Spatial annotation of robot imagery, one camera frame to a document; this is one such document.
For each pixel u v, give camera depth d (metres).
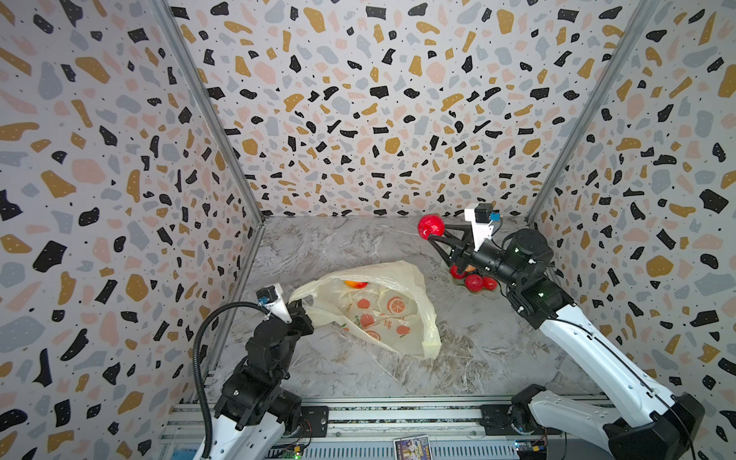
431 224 0.62
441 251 0.62
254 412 0.48
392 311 0.95
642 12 0.72
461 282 1.00
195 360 0.45
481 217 0.54
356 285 0.97
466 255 0.56
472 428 0.74
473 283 0.92
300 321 0.62
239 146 0.99
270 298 0.58
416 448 0.69
